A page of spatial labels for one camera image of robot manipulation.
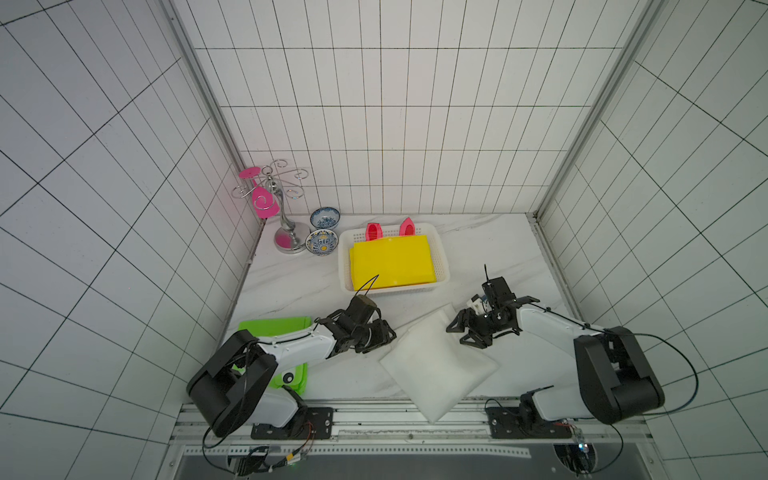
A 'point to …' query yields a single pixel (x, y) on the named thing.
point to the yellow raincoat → (399, 260)
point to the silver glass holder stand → (293, 237)
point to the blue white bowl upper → (325, 217)
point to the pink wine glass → (265, 205)
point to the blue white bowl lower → (322, 242)
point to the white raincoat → (436, 364)
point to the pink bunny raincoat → (374, 231)
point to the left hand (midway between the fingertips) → (385, 343)
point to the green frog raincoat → (295, 379)
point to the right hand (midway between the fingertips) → (445, 334)
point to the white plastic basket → (357, 234)
